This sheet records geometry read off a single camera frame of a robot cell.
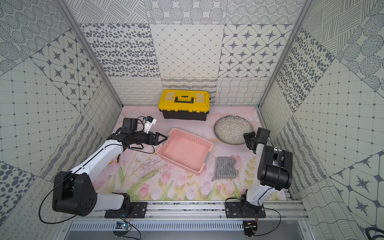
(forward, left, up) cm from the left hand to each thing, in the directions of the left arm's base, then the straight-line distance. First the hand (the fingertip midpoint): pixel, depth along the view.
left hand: (160, 134), depth 83 cm
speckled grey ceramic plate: (+16, -44, -16) cm, 49 cm away
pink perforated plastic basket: (0, -14, -18) cm, 23 cm away
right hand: (+9, -52, -13) cm, 55 cm away
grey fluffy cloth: (-13, -37, -14) cm, 42 cm away
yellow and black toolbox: (+25, -12, 0) cm, 27 cm away
